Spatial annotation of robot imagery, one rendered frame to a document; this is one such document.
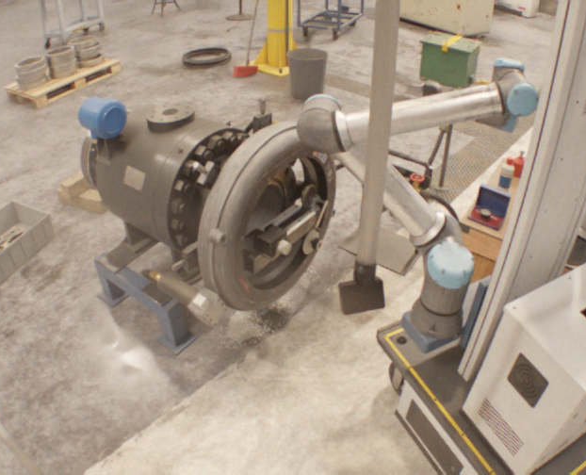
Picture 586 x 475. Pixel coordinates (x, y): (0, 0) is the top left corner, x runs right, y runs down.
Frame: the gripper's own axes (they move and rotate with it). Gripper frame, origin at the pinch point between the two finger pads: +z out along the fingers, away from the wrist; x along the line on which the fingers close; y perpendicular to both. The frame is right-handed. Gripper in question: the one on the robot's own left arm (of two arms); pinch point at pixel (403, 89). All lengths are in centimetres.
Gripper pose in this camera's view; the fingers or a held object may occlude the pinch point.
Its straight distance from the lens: 159.0
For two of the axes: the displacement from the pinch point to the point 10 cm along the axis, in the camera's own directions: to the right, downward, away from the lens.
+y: 5.9, -4.9, 6.4
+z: -8.1, -3.6, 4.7
